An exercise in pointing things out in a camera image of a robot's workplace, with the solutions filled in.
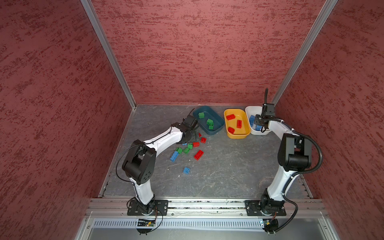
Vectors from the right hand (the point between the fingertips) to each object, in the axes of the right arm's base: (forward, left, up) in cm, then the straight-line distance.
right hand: (259, 121), depth 100 cm
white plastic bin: (+14, -1, -4) cm, 14 cm away
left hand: (-13, +48, -1) cm, 50 cm away
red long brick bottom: (+4, +11, -7) cm, 14 cm away
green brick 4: (-17, +50, -6) cm, 53 cm away
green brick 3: (-16, +55, -7) cm, 57 cm away
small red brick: (-9, +38, -8) cm, 40 cm away
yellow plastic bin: (+11, +9, -6) cm, 16 cm away
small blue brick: (-12, +51, -8) cm, 53 cm away
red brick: (-1, +18, -8) cm, 20 cm away
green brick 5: (-14, +48, -6) cm, 50 cm away
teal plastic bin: (+7, +26, -7) cm, 28 cm away
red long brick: (-20, +42, -8) cm, 47 cm away
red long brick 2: (+11, +16, -8) cm, 21 cm away
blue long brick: (+3, +3, -3) cm, 6 cm away
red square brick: (-12, +44, -8) cm, 46 cm away
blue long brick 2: (-21, +57, -6) cm, 61 cm away
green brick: (+4, +33, -5) cm, 33 cm away
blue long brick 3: (-29, +50, -7) cm, 58 cm away
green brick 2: (+13, +39, -6) cm, 42 cm away
